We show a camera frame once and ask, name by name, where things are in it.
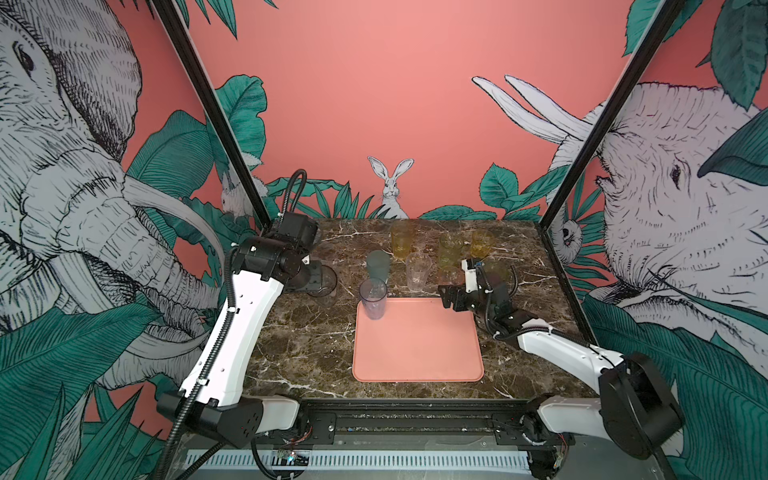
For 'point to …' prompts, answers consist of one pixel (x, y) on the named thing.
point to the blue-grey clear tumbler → (373, 294)
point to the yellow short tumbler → (481, 242)
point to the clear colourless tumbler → (418, 266)
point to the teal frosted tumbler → (378, 264)
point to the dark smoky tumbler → (328, 282)
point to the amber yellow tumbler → (401, 235)
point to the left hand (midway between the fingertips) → (307, 277)
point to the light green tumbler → (450, 248)
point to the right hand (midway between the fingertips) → (446, 283)
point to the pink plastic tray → (419, 340)
